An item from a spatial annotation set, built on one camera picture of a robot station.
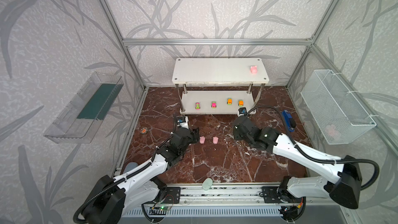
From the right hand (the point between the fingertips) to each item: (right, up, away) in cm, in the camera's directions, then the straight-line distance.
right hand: (236, 123), depth 80 cm
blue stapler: (+36, -1, +17) cm, 40 cm away
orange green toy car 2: (+6, +10, +21) cm, 24 cm away
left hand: (-21, -1, +4) cm, 21 cm away
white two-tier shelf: (-6, +24, +44) cm, 50 cm away
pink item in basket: (+45, -2, -6) cm, 45 cm away
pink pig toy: (-18, -11, +11) cm, 24 cm away
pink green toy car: (-11, +9, +20) cm, 24 cm away
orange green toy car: (-1, +11, +21) cm, 24 cm away
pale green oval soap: (-15, -29, -4) cm, 33 cm away
